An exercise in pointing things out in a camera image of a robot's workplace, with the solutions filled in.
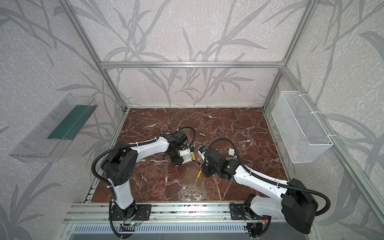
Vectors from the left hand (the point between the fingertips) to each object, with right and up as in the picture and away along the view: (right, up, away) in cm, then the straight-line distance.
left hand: (181, 155), depth 92 cm
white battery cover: (+33, +1, +4) cm, 33 cm away
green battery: (+14, +12, +12) cm, 22 cm away
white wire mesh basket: (+56, +15, -31) cm, 65 cm away
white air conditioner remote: (+4, 0, -1) cm, 4 cm away
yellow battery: (+12, -9, -6) cm, 16 cm away
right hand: (+14, -1, -10) cm, 17 cm away
